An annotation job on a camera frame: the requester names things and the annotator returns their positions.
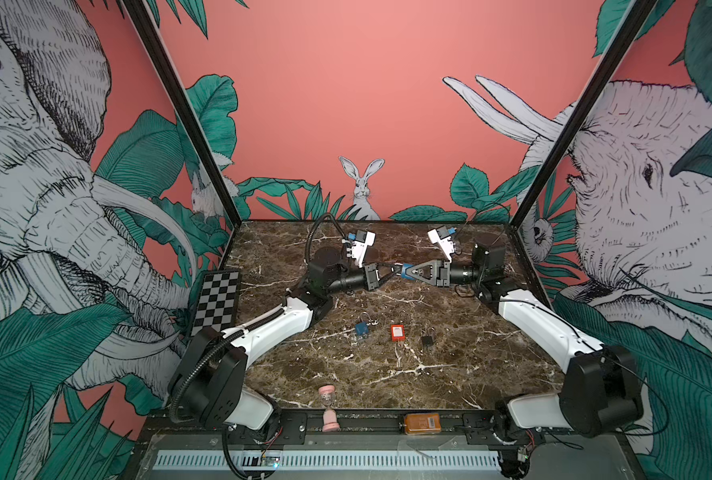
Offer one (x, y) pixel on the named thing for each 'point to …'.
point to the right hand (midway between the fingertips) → (407, 274)
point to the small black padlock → (426, 340)
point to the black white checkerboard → (218, 303)
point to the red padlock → (397, 332)
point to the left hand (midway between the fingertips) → (404, 272)
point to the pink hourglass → (330, 424)
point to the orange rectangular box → (422, 423)
